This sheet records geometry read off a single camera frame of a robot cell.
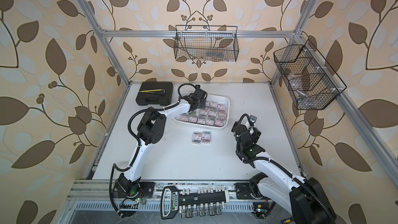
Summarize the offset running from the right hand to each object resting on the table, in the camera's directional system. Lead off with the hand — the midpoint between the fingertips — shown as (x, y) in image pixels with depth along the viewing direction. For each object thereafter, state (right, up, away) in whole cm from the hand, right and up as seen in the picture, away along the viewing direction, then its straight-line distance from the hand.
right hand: (245, 125), depth 85 cm
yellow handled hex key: (-60, +21, +23) cm, 68 cm away
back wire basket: (-20, +51, +13) cm, 56 cm away
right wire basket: (+29, +23, -11) cm, 39 cm away
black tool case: (-56, +15, +18) cm, 61 cm away
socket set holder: (-22, -32, -15) cm, 42 cm away
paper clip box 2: (-28, -8, +6) cm, 29 cm away
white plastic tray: (-16, +4, +14) cm, 21 cm away
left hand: (-28, +15, +19) cm, 37 cm away
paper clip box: (-22, -8, +6) cm, 24 cm away
